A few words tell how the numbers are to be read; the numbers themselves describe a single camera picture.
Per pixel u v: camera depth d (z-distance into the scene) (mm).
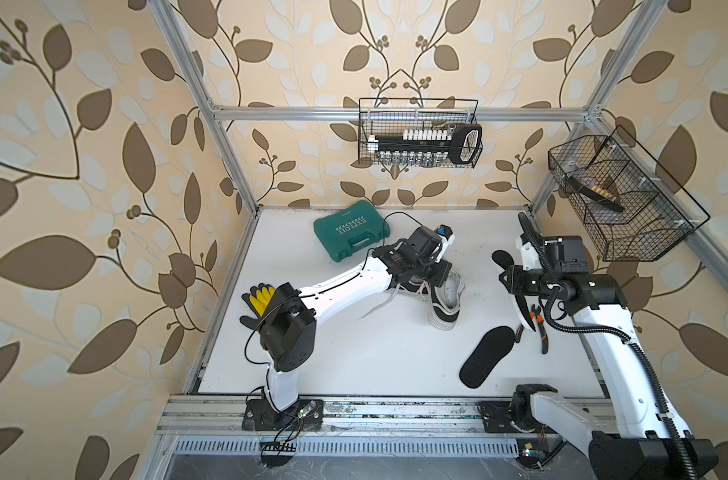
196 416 758
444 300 826
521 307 651
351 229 1083
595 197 736
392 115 912
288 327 461
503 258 772
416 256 619
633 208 725
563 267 534
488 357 848
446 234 720
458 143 843
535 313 908
